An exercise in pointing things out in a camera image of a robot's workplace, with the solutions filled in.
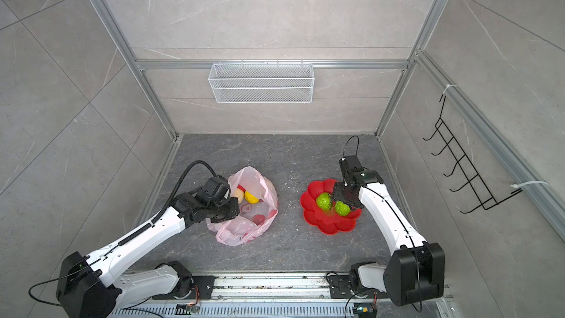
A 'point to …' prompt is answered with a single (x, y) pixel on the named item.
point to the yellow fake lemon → (251, 198)
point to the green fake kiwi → (324, 201)
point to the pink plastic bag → (257, 205)
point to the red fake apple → (241, 188)
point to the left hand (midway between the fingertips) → (242, 206)
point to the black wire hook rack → (473, 179)
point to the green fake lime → (341, 208)
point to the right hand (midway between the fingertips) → (343, 195)
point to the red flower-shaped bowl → (329, 222)
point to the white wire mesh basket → (261, 82)
